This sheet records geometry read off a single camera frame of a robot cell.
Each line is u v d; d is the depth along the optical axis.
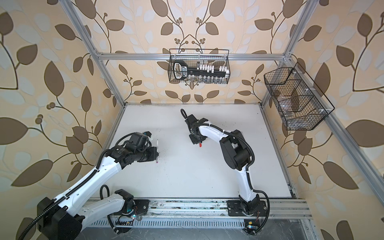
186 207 0.75
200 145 0.98
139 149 0.63
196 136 0.81
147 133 0.74
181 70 0.84
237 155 0.54
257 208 0.69
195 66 0.80
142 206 0.75
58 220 0.37
